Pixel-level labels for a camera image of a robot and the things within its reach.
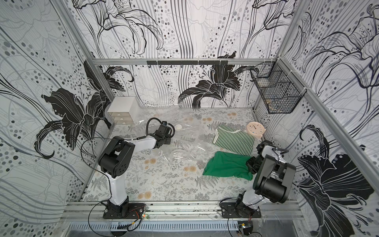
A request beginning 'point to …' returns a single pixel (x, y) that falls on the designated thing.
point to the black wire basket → (279, 87)
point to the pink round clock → (255, 129)
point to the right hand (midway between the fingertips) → (253, 168)
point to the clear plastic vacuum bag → (193, 129)
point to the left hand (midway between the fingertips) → (165, 138)
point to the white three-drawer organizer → (124, 110)
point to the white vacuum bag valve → (178, 127)
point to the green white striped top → (233, 140)
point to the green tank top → (227, 164)
